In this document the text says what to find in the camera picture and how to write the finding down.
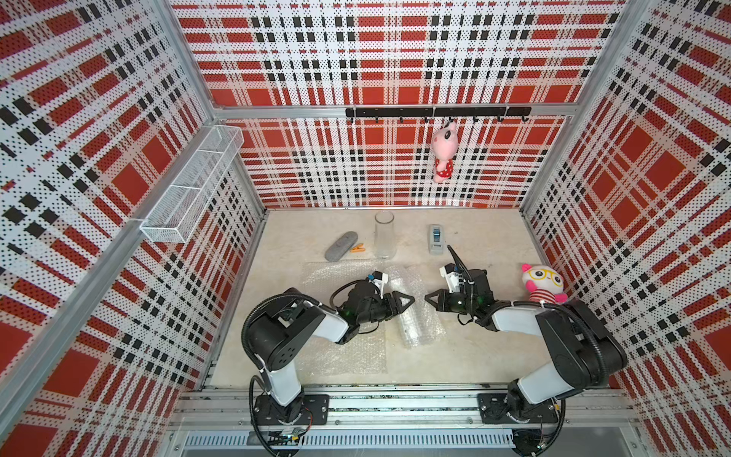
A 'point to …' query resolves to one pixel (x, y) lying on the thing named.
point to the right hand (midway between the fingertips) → (428, 297)
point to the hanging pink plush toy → (444, 142)
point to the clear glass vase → (385, 239)
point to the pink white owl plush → (543, 284)
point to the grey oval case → (341, 246)
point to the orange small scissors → (359, 248)
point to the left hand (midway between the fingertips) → (414, 301)
